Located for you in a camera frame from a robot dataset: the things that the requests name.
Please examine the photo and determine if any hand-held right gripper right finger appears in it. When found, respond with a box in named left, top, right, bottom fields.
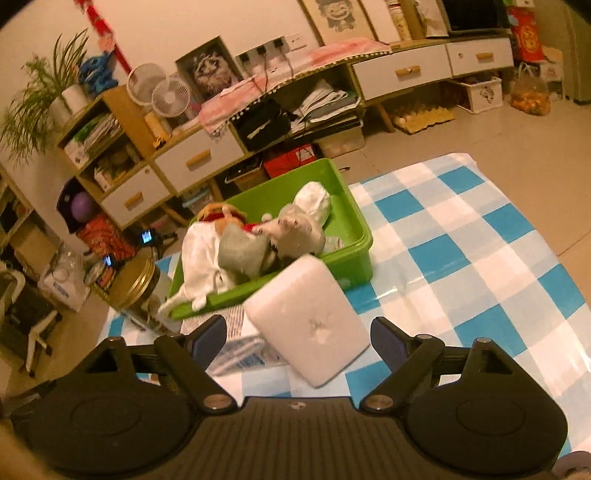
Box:
left=359, top=316, right=513, bottom=414

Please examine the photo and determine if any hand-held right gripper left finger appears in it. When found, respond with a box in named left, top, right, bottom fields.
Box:
left=85, top=315, right=240, bottom=414

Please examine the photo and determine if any white cloth pile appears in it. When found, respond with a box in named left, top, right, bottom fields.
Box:
left=159, top=222, right=223, bottom=320

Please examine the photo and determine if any white foam block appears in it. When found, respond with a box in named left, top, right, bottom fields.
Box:
left=243, top=255, right=370, bottom=387

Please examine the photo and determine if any grey plush toy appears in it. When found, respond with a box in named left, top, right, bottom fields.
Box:
left=218, top=226, right=279, bottom=278

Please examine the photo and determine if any burger plush toy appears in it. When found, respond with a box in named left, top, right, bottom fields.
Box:
left=196, top=203, right=247, bottom=236

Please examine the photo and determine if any green plastic bin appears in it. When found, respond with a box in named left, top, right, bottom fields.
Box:
left=167, top=158, right=374, bottom=321

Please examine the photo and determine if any santa plush toy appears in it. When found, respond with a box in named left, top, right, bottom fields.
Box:
left=240, top=215, right=328, bottom=260

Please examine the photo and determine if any white milk carton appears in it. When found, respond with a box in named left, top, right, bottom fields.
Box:
left=184, top=305, right=291, bottom=376

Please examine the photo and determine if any gold-lid glass jar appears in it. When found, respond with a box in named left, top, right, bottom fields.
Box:
left=108, top=257, right=182, bottom=334

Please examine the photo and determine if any blue checked tablecloth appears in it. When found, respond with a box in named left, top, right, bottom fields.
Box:
left=95, top=152, right=591, bottom=462

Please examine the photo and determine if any orange-red bag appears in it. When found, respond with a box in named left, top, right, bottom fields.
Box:
left=76, top=217, right=137, bottom=260

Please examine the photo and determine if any pack of water bottles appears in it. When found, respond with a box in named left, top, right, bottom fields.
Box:
left=39, top=254, right=91, bottom=313

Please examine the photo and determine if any white office chair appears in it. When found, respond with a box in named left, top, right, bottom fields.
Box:
left=0, top=268, right=64, bottom=379

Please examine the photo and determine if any purple ball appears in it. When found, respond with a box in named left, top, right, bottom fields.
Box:
left=71, top=191, right=96, bottom=220

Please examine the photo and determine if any red box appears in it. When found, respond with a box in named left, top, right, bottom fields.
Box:
left=263, top=145, right=318, bottom=179

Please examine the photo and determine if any black bag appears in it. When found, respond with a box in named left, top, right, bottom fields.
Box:
left=235, top=104, right=293, bottom=151

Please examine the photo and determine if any wooden cabinet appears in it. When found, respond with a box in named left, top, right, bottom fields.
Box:
left=55, top=28, right=515, bottom=232

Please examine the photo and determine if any egg tray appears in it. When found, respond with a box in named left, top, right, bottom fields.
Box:
left=392, top=105, right=456, bottom=135

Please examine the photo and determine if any white desk fan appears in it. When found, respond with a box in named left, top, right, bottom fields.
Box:
left=151, top=76, right=191, bottom=120
left=127, top=63, right=167, bottom=106

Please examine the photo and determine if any stack of papers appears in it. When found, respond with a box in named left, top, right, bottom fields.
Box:
left=293, top=83, right=362, bottom=126

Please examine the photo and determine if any white crate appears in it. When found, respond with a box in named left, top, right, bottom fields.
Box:
left=455, top=76, right=504, bottom=114

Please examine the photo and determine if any framed cat picture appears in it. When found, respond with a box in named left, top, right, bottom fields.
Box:
left=175, top=36, right=243, bottom=103

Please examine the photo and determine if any bag of oranges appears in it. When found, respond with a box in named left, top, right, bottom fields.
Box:
left=510, top=62, right=552, bottom=116

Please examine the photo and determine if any blue plush toy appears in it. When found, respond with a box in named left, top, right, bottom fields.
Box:
left=78, top=50, right=120, bottom=97

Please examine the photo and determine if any green potted plant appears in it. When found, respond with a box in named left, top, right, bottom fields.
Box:
left=0, top=28, right=91, bottom=163

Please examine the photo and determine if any pink cloth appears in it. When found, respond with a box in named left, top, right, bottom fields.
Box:
left=198, top=39, right=393, bottom=136

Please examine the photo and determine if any framed cartoon picture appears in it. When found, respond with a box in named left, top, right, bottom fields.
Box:
left=299, top=0, right=376, bottom=47

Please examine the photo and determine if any red hanging decoration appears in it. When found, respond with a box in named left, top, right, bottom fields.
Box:
left=76, top=0, right=133, bottom=75

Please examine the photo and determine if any red gift bag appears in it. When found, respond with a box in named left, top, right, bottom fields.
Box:
left=508, top=7, right=546, bottom=64

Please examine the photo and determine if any black microwave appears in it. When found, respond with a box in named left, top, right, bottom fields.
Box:
left=443, top=0, right=509, bottom=31

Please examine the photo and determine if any refrigerator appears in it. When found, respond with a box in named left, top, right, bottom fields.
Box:
left=561, top=0, right=591, bottom=103

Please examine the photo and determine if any white drawer wooden handle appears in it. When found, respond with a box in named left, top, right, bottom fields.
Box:
left=351, top=46, right=451, bottom=101
left=445, top=38, right=515, bottom=77
left=99, top=164, right=176, bottom=230
left=152, top=124, right=246, bottom=195

